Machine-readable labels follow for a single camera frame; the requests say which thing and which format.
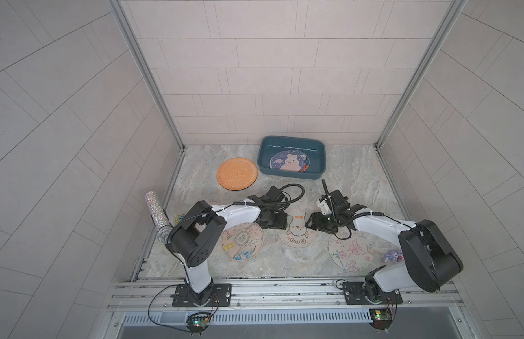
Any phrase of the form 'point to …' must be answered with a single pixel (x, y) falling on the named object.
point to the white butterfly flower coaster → (350, 250)
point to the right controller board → (381, 318)
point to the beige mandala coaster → (243, 241)
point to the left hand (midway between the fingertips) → (285, 224)
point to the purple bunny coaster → (290, 161)
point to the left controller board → (197, 322)
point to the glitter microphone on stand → (158, 216)
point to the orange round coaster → (237, 174)
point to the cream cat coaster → (296, 234)
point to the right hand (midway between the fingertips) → (310, 226)
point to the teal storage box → (270, 145)
